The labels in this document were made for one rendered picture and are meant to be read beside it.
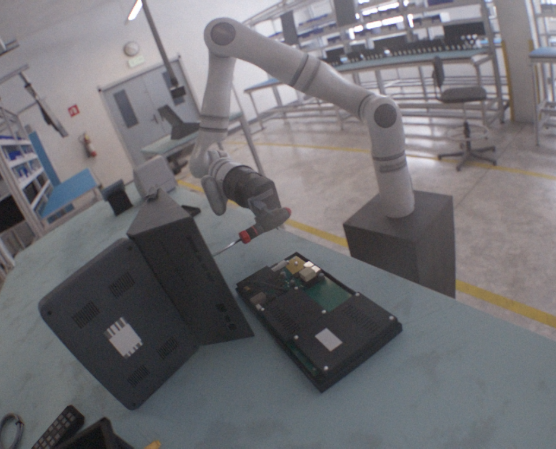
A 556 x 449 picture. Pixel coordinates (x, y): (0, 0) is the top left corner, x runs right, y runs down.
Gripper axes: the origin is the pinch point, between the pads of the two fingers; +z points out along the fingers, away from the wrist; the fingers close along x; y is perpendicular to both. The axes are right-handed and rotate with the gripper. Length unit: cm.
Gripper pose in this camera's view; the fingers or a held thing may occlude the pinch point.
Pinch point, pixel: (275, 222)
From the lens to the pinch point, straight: 54.7
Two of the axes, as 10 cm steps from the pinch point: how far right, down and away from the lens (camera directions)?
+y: 8.1, -4.9, 3.2
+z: 5.3, 3.9, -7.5
